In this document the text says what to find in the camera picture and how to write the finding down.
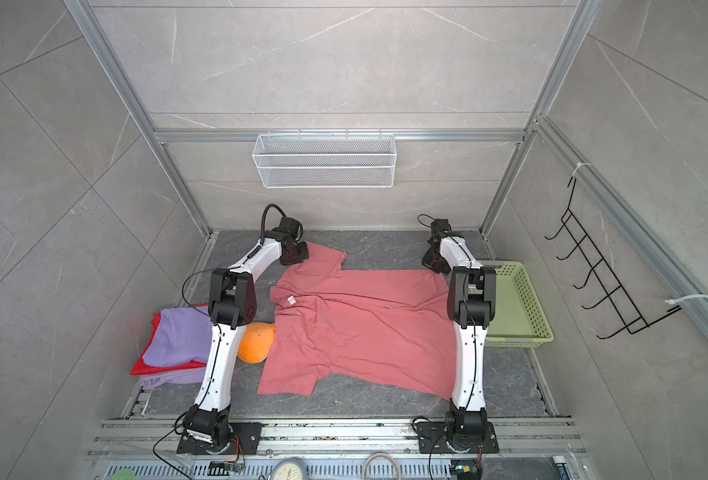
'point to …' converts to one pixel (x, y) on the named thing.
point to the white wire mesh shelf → (325, 160)
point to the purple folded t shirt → (183, 336)
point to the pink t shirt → (385, 329)
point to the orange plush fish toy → (256, 342)
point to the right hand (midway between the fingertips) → (434, 264)
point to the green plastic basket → (519, 319)
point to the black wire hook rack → (627, 316)
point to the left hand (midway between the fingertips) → (304, 250)
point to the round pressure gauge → (291, 469)
